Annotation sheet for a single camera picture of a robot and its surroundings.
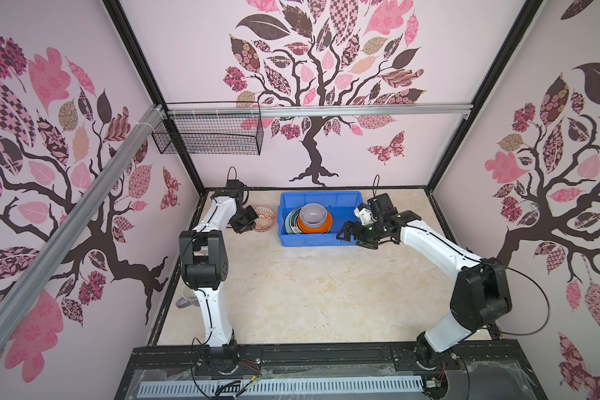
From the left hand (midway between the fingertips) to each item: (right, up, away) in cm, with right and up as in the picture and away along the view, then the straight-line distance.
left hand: (254, 226), depth 96 cm
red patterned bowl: (+4, +2, +4) cm, 6 cm away
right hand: (+35, -3, -11) cm, 37 cm away
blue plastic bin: (+37, +9, +21) cm, 44 cm away
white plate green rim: (+14, +1, +7) cm, 16 cm away
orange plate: (+28, -1, +4) cm, 29 cm away
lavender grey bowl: (+24, +4, +4) cm, 24 cm away
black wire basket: (-17, +39, -1) cm, 42 cm away
